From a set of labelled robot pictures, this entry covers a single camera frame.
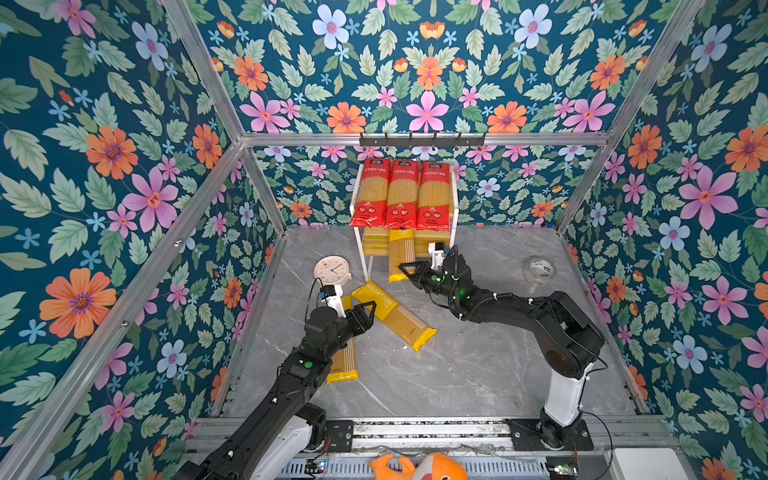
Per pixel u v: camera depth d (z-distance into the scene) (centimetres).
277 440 56
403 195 80
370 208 77
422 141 92
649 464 101
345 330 69
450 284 70
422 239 92
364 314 74
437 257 82
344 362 84
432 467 63
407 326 91
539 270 107
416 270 83
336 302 72
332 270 104
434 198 79
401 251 88
